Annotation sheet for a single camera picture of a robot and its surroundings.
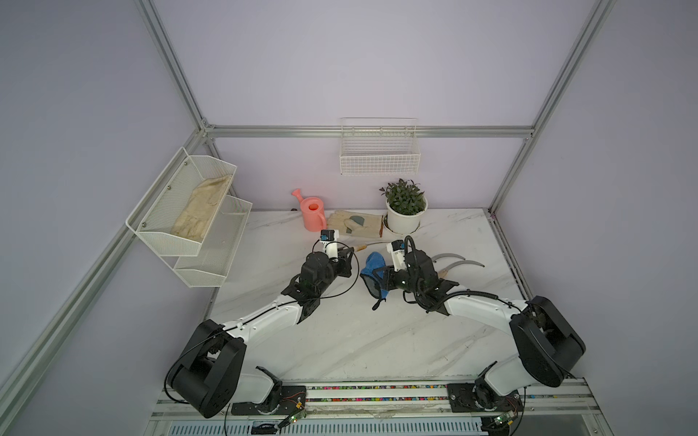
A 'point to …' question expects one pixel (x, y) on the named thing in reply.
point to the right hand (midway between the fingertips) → (376, 274)
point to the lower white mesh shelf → (216, 253)
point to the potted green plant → (405, 203)
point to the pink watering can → (313, 210)
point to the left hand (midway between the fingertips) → (350, 251)
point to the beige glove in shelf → (196, 216)
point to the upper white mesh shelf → (177, 212)
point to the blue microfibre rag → (375, 261)
